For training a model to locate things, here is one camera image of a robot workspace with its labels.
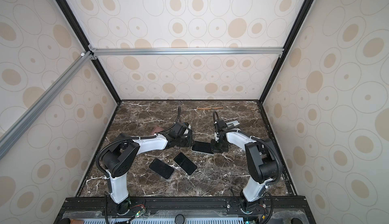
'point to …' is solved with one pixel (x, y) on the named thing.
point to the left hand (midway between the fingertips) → (198, 140)
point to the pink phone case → (156, 129)
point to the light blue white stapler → (234, 123)
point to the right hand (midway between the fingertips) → (214, 150)
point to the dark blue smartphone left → (161, 168)
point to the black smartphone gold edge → (185, 163)
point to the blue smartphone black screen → (202, 147)
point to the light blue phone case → (203, 153)
